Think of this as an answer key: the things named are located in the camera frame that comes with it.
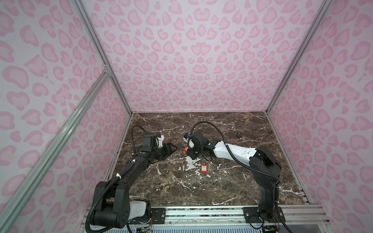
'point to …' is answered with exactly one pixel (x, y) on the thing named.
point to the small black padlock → (239, 134)
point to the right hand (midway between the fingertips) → (189, 150)
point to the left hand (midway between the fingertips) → (176, 147)
